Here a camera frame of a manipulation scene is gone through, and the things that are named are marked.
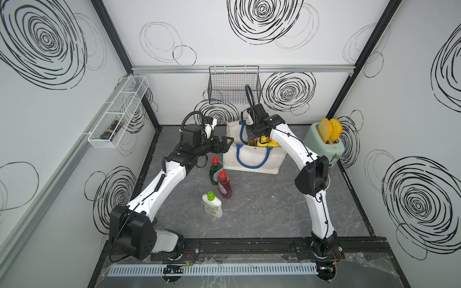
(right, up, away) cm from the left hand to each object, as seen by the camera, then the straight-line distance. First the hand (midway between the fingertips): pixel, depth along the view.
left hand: (225, 138), depth 77 cm
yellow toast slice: (+56, +5, +13) cm, 57 cm away
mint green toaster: (+46, 0, +18) cm, 49 cm away
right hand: (+14, +5, +15) cm, 21 cm away
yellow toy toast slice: (+51, +5, +15) cm, 53 cm away
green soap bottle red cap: (-5, -13, +6) cm, 15 cm away
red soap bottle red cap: (-1, -23, +3) cm, 23 cm away
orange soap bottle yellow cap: (+17, -1, +5) cm, 18 cm away
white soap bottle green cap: (-5, -27, -4) cm, 28 cm away
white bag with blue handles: (+8, -9, +12) cm, 17 cm away
